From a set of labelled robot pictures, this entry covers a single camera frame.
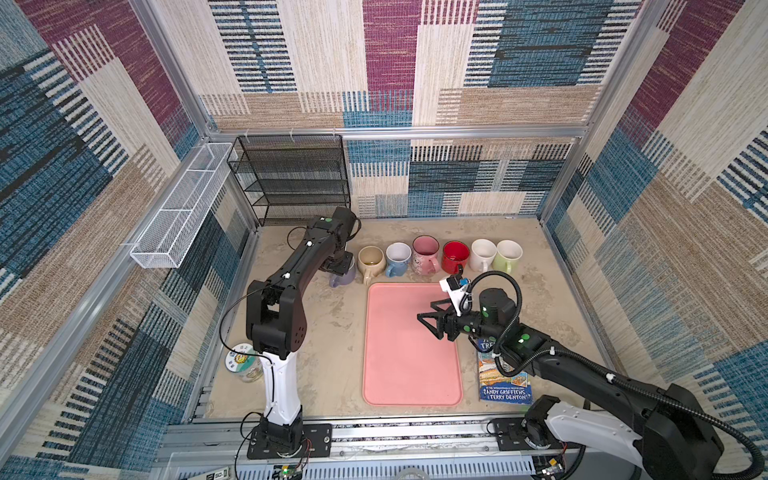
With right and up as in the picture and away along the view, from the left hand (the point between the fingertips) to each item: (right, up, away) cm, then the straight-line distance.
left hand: (334, 264), depth 92 cm
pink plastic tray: (+21, -28, -7) cm, 35 cm away
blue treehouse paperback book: (+45, -31, -12) cm, 56 cm away
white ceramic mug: (+47, +3, +8) cm, 48 cm away
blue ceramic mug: (+20, +3, +10) cm, 22 cm away
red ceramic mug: (+39, +3, +11) cm, 41 cm away
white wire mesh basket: (-36, +7, -20) cm, 42 cm away
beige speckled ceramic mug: (+10, +1, +13) cm, 16 cm away
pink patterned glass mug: (+28, +1, +5) cm, 28 cm away
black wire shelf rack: (-18, +30, +16) cm, 39 cm away
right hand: (+26, -12, -15) cm, 32 cm away
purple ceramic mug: (+3, -5, +8) cm, 10 cm away
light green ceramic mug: (+54, +2, +5) cm, 55 cm away
